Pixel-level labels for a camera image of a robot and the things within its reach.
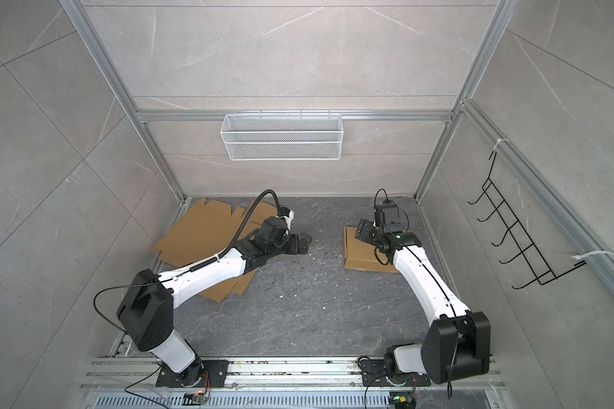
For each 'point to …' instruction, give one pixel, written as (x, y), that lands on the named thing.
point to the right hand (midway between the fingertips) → (366, 227)
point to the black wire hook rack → (534, 259)
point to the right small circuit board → (402, 400)
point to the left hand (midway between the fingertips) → (301, 232)
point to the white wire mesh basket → (278, 137)
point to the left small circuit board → (197, 398)
